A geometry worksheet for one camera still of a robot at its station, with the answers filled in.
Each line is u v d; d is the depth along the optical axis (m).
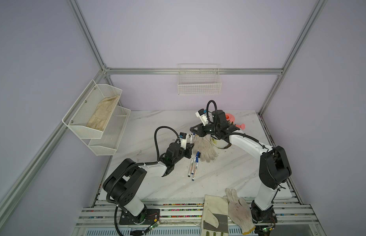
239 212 0.74
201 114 0.76
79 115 0.69
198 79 0.96
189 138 0.84
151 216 0.74
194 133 0.84
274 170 0.48
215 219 0.73
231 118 1.02
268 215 0.69
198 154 0.96
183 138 0.77
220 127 0.70
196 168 0.90
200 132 0.76
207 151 0.98
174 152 0.68
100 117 0.78
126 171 0.51
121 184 0.45
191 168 0.90
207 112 0.76
